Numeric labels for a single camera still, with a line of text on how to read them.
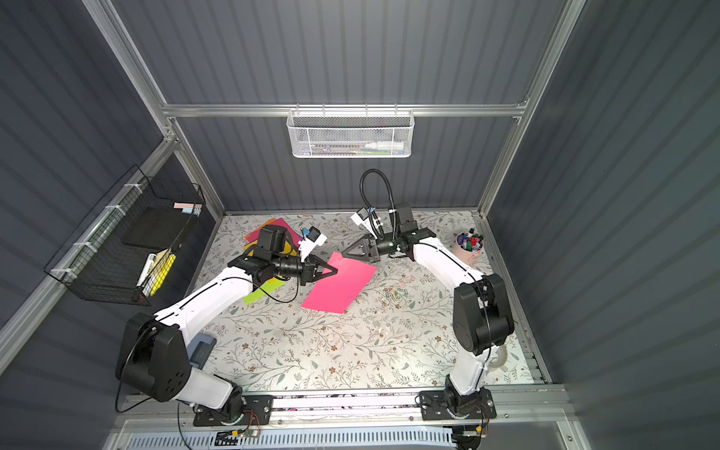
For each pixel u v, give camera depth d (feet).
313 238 2.32
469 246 3.07
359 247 2.47
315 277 2.40
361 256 2.46
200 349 2.32
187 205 2.80
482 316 1.57
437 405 2.41
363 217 2.38
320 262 2.39
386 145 2.92
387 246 2.38
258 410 2.40
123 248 2.40
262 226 3.81
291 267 2.31
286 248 2.27
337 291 2.54
